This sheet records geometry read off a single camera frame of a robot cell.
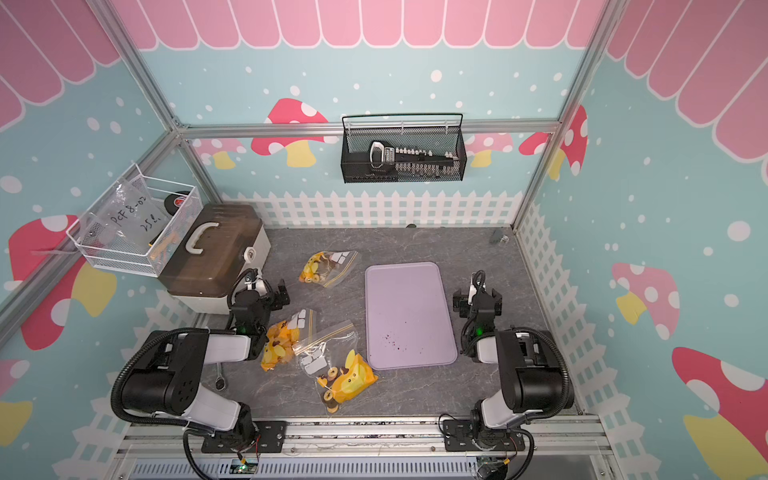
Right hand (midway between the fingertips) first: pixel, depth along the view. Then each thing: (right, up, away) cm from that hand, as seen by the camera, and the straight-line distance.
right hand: (477, 288), depth 94 cm
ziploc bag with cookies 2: (-49, +6, +9) cm, 51 cm away
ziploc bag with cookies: (-58, -13, -7) cm, 60 cm away
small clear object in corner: (+15, +18, +23) cm, 33 cm away
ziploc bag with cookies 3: (-43, -18, -13) cm, 48 cm away
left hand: (-65, +1, -1) cm, 65 cm away
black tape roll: (-86, +25, -13) cm, 91 cm away
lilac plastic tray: (-22, -11, 0) cm, 24 cm away
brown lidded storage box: (-85, +14, +3) cm, 87 cm away
